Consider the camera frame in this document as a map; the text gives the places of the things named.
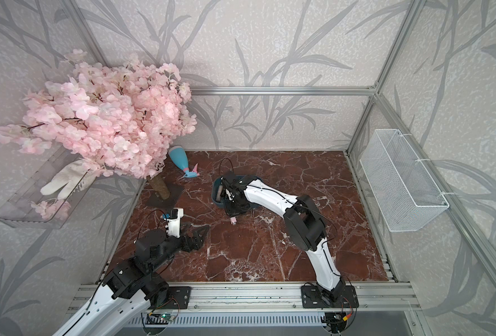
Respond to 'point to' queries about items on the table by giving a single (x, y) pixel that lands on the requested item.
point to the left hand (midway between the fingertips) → (200, 226)
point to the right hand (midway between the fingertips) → (230, 213)
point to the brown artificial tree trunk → (160, 185)
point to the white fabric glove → (76, 177)
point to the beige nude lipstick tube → (220, 189)
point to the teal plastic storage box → (215, 185)
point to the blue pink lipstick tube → (233, 220)
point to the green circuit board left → (166, 317)
